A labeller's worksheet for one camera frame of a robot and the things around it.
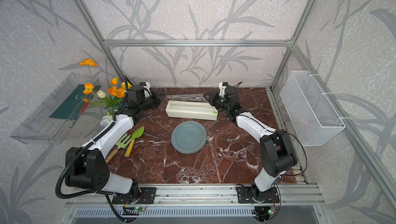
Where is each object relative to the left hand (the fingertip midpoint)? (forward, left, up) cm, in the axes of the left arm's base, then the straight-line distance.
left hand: (166, 93), depth 83 cm
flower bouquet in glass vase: (-5, +28, 0) cm, 28 cm away
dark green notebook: (-13, +38, +7) cm, 40 cm away
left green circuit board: (-49, +9, -26) cm, 56 cm away
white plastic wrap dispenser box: (+2, -16, -18) cm, 25 cm away
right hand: (-1, -19, 0) cm, 19 cm away
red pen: (-14, +34, +5) cm, 37 cm away
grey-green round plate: (-13, -11, -26) cm, 31 cm away
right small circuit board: (-51, -52, -23) cm, 76 cm away
